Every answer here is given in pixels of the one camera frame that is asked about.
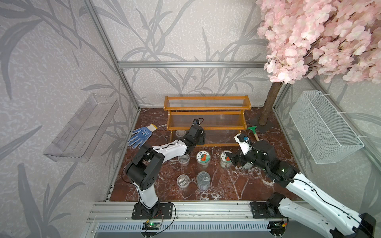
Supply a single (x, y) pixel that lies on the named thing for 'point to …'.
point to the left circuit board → (151, 225)
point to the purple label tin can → (203, 181)
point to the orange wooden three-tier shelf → (222, 117)
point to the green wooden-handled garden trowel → (253, 128)
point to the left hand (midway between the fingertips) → (200, 134)
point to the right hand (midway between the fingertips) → (233, 146)
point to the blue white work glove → (142, 135)
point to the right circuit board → (277, 226)
